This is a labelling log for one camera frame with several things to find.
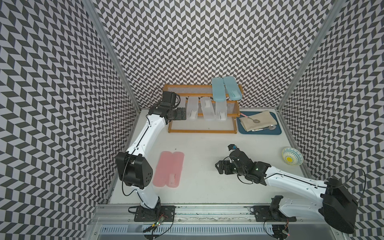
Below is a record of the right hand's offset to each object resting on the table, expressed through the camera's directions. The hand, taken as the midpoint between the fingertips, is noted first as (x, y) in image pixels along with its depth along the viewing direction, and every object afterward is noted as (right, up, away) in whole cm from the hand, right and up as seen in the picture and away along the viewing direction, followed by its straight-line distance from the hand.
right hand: (222, 167), depth 81 cm
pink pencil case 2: (-27, -4, +7) cm, 28 cm away
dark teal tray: (+18, +18, +25) cm, 35 cm away
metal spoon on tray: (+38, +21, +23) cm, 49 cm away
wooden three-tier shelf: (-12, +22, +23) cm, 34 cm away
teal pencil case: (+8, +42, +5) cm, 43 cm away
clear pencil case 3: (-17, +34, +15) cm, 41 cm away
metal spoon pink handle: (+28, +26, +27) cm, 47 cm away
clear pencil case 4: (-24, +38, +21) cm, 50 cm away
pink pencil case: (-34, -3, +6) cm, 35 cm away
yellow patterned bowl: (+45, +4, +10) cm, 46 cm away
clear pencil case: (+1, +32, +12) cm, 35 cm away
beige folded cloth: (+38, +28, +30) cm, 56 cm away
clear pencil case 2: (-7, +34, +16) cm, 38 cm away
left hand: (-26, +29, +4) cm, 40 cm away
